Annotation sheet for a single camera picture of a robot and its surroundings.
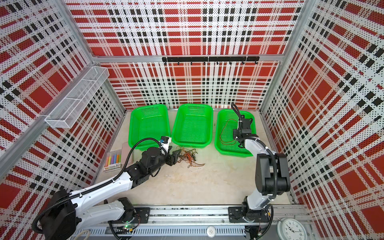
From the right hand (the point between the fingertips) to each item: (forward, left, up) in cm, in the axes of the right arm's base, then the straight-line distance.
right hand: (242, 130), depth 95 cm
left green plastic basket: (+15, +67, -8) cm, 69 cm away
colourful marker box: (-16, +83, -9) cm, 85 cm away
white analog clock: (-52, -14, -6) cm, 54 cm away
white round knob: (-52, +22, -9) cm, 57 cm away
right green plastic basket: (+17, +7, -11) cm, 22 cm away
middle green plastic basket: (+14, +33, -12) cm, 38 cm away
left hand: (-16, +39, +5) cm, 43 cm away
